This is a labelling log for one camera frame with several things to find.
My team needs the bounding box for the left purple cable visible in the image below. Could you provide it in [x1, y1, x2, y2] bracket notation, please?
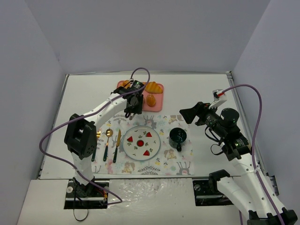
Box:
[39, 67, 150, 207]

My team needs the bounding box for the small orange bun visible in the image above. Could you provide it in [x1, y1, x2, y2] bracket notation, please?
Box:
[146, 94, 156, 107]

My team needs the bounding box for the floral printed placemat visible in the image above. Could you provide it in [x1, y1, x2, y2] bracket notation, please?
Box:
[92, 113, 195, 176]

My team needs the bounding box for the white watermelon pattern plate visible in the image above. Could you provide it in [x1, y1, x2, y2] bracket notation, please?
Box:
[121, 126, 161, 161]

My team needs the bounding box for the gold fork green handle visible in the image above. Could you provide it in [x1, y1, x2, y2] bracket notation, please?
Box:
[91, 130, 101, 162]

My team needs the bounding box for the dark green mug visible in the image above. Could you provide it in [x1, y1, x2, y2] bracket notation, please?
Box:
[169, 127, 187, 152]

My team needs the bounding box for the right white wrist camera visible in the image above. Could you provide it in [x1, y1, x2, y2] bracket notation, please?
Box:
[209, 89, 227, 109]

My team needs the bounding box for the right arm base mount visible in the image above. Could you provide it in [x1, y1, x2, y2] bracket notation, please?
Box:
[192, 178, 233, 207]

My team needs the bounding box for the long croissant bread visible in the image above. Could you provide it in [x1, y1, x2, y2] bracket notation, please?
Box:
[145, 82, 163, 94]

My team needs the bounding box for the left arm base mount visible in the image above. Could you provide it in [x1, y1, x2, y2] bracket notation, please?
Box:
[64, 180, 109, 210]

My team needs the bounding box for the round knotted bread roll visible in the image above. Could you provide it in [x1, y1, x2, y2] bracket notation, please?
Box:
[121, 80, 131, 89]

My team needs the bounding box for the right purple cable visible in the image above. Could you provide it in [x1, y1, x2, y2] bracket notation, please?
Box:
[217, 83, 288, 225]

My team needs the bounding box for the gold knife green handle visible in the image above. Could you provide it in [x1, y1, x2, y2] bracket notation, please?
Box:
[113, 130, 121, 163]

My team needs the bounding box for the purple cable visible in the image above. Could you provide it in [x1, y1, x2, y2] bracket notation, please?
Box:
[217, 83, 288, 225]
[39, 67, 150, 207]

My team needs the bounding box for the gold spoon green handle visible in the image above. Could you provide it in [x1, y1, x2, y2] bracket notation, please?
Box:
[103, 128, 113, 162]

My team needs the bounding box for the pink serving tray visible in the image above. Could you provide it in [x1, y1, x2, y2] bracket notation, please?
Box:
[117, 80, 164, 112]

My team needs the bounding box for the metal table edge rail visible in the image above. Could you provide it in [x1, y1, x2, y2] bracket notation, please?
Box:
[226, 71, 279, 195]

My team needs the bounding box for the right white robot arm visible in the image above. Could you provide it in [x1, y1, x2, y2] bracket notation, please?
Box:
[180, 102, 298, 225]

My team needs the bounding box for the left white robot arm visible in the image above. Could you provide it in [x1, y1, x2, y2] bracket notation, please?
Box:
[64, 80, 145, 196]

